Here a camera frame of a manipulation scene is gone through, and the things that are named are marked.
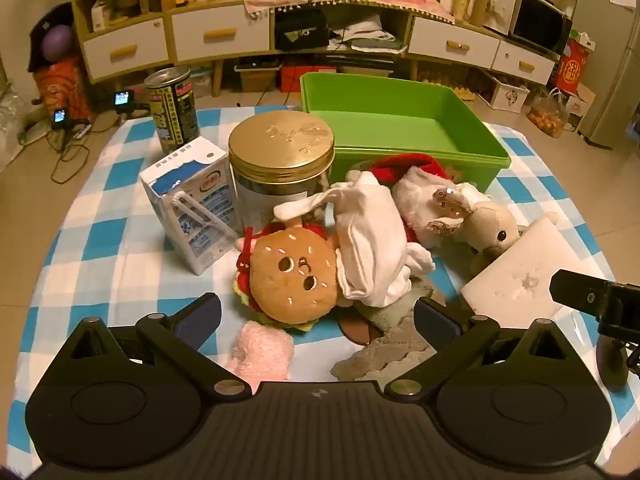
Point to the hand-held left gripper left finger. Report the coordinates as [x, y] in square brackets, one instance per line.
[200, 316]

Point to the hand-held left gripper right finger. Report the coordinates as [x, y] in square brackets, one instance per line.
[434, 325]

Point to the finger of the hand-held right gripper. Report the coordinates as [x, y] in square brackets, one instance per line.
[577, 292]

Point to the grey plush toy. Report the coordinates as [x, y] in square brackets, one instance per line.
[395, 355]

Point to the beige rabbit plush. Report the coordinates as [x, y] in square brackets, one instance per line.
[520, 270]

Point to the pink fluffy plush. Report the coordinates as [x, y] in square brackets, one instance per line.
[260, 355]

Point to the burger plush toy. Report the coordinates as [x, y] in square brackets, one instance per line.
[290, 285]

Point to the white cloth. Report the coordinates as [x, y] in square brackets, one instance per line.
[370, 230]

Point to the white plush with red hat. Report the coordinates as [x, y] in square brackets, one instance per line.
[420, 195]

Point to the green plastic bin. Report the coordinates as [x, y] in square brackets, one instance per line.
[400, 120]

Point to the blue white checked tablecloth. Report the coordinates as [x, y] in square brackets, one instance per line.
[125, 260]

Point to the blue and white milk carton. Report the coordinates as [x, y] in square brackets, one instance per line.
[200, 195]

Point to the plastic bag of oranges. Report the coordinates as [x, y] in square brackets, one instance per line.
[547, 115]

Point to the cardboard box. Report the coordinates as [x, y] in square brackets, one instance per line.
[580, 105]

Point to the glass jar with gold lid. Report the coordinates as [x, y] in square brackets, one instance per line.
[280, 145]

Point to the dark drink can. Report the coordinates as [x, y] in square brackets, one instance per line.
[172, 110]

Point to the white storage crate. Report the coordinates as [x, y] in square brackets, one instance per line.
[507, 92]

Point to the grey fridge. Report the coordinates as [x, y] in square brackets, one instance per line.
[615, 75]

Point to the red gift bag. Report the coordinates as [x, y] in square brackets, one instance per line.
[572, 67]

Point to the small lit screen device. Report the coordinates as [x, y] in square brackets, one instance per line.
[123, 98]
[59, 116]

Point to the white drawer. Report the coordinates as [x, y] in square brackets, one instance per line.
[220, 32]
[125, 47]
[522, 62]
[452, 42]

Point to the egg tray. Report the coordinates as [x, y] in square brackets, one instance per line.
[450, 85]

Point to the olive storage box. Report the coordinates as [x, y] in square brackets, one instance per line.
[257, 77]

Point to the red storage box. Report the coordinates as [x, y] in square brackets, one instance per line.
[305, 80]

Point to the black microwave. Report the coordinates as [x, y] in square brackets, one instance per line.
[540, 25]

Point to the white printed box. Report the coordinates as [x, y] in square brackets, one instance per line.
[502, 7]

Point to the pile of folded clothes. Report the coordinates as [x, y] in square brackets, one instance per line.
[367, 35]

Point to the black bag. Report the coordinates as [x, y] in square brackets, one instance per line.
[300, 30]

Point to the wooden cabinet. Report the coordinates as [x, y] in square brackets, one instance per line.
[390, 25]

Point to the cardboard tube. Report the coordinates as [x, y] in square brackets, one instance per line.
[482, 2]

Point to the purple ball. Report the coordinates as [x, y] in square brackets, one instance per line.
[57, 42]

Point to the dark cloth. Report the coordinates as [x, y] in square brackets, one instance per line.
[42, 22]

